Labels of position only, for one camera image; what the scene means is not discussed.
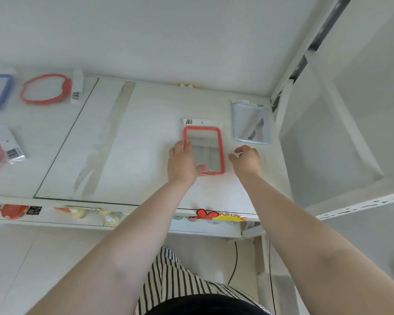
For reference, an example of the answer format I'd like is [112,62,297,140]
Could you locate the red rectangular mirror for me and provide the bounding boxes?
[182,118,226,177]

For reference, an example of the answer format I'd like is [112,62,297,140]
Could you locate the person's left forearm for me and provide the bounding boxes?
[26,178,197,315]

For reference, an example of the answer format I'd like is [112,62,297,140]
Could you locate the black printed shirt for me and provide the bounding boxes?
[144,293,273,315]

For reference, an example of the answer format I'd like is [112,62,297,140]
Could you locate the person's right hand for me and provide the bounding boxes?
[228,144,262,179]

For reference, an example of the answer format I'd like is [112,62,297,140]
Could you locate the black white striped trousers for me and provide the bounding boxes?
[134,246,273,315]

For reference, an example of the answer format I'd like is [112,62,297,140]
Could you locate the red yellow sticker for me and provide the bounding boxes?
[189,209,247,223]

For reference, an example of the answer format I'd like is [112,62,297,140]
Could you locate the person's right forearm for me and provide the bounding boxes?
[238,172,394,315]

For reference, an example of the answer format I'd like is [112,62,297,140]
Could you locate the orange round lid container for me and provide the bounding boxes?
[0,204,28,220]

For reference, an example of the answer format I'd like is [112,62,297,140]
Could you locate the black cable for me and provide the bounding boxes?
[268,242,276,315]
[227,241,239,286]

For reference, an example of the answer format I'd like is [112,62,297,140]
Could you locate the person's left hand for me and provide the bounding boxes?
[167,140,207,187]

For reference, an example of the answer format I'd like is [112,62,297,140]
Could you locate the clear tape strip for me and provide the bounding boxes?
[73,80,137,199]

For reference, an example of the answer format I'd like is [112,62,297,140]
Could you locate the light blue rectangular mirror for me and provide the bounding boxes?
[230,99,271,145]

